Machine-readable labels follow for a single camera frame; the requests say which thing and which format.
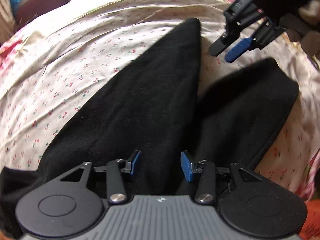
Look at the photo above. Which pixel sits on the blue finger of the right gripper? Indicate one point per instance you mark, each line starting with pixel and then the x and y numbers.
pixel 220 45
pixel 239 49

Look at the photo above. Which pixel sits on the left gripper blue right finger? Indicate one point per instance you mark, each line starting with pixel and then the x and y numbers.
pixel 190 167

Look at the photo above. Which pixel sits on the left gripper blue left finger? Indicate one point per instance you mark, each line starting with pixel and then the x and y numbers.
pixel 133 163

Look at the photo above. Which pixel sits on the black pants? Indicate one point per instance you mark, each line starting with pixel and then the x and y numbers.
pixel 152 105

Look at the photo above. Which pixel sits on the white cherry print bedsheet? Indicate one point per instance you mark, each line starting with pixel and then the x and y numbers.
pixel 82 62

